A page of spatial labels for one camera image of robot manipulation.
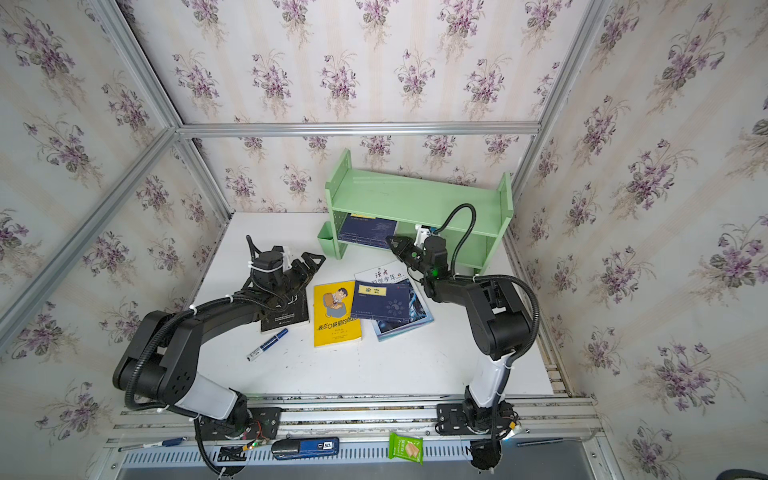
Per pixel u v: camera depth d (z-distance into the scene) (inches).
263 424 28.6
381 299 36.7
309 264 32.2
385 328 35.1
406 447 27.1
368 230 37.2
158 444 27.6
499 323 19.9
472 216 27.1
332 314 35.8
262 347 33.1
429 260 29.5
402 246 32.5
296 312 35.5
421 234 33.8
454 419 28.9
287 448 26.0
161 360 17.4
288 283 30.4
